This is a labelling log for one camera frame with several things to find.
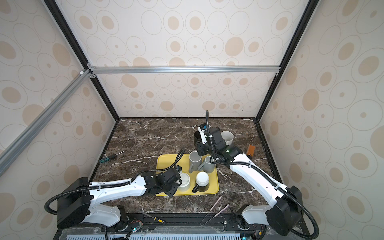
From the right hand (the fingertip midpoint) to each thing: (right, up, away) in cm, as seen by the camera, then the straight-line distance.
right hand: (199, 143), depth 78 cm
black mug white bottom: (+2, -21, -1) cm, 21 cm away
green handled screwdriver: (-58, -11, +18) cm, 61 cm away
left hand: (-11, -24, +3) cm, 26 cm away
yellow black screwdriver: (-22, -37, -4) cm, 44 cm away
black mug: (-1, +3, +18) cm, 19 cm away
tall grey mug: (-2, -10, +5) cm, 12 cm away
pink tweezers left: (+3, -37, -3) cm, 37 cm away
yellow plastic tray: (-21, -13, +18) cm, 31 cm away
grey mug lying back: (+4, -14, +9) cm, 18 cm away
